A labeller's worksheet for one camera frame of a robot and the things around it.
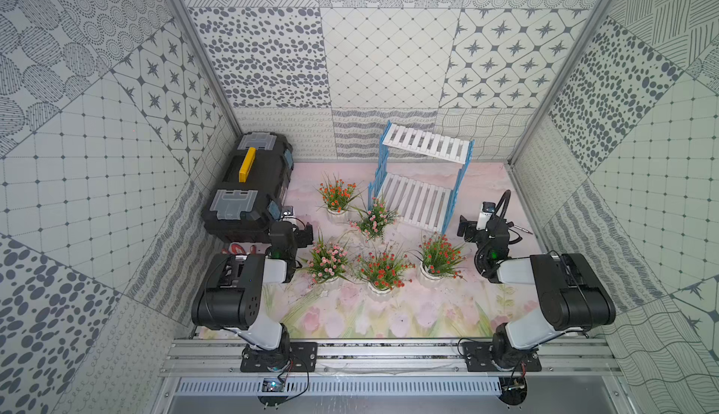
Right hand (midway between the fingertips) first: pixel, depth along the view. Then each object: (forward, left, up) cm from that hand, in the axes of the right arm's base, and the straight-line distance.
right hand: (476, 220), depth 95 cm
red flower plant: (-24, +33, +10) cm, 41 cm away
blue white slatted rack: (+10, +20, -4) cm, 23 cm away
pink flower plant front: (-20, +49, +9) cm, 54 cm away
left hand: (-2, +61, +1) cm, 61 cm away
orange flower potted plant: (+4, +48, +8) cm, 49 cm away
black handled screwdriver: (-13, -2, +17) cm, 21 cm away
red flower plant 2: (-18, +17, +6) cm, 25 cm away
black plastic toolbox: (-1, +74, +14) cm, 75 cm away
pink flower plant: (-8, +36, +9) cm, 38 cm away
